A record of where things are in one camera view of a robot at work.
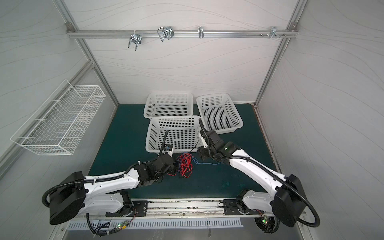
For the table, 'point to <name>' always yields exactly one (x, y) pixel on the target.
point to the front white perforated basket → (183, 134)
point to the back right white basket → (220, 113)
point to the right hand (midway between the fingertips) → (204, 146)
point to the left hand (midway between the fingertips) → (178, 158)
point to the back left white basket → (169, 104)
